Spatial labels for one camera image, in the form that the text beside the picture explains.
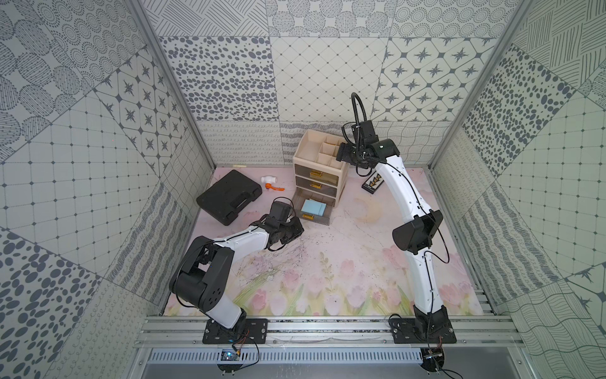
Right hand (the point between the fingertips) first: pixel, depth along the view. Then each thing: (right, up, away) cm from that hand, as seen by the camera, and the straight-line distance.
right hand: (348, 158), depth 90 cm
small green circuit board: (-40, -64, -19) cm, 77 cm away
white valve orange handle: (-35, -8, +21) cm, 41 cm away
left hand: (-14, -28, -1) cm, 31 cm away
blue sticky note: (-13, -20, +11) cm, 26 cm away
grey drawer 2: (-20, -16, +17) cm, 30 cm away
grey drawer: (-12, -11, +6) cm, 17 cm away
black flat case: (-52, -15, +13) cm, 56 cm away
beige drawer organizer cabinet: (-12, -5, 0) cm, 13 cm away
